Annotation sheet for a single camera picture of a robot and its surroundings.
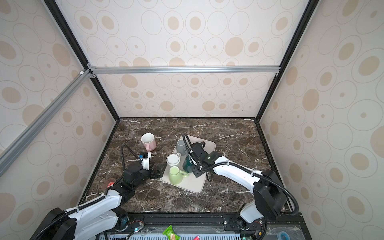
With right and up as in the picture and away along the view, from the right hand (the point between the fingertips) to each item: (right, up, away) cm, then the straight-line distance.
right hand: (198, 167), depth 84 cm
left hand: (-19, +3, -2) cm, 19 cm away
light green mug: (-12, -3, -5) cm, 13 cm away
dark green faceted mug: (-5, +3, -3) cm, 7 cm away
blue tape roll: (+40, -27, -15) cm, 50 cm away
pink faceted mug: (-30, +14, +9) cm, 35 cm away
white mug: (-14, +4, +3) cm, 15 cm away
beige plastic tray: (-4, -10, +4) cm, 11 cm away
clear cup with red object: (-48, -7, -3) cm, 49 cm away
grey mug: (-11, +10, +10) cm, 18 cm away
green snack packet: (-13, -26, -16) cm, 33 cm away
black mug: (0, +13, -18) cm, 22 cm away
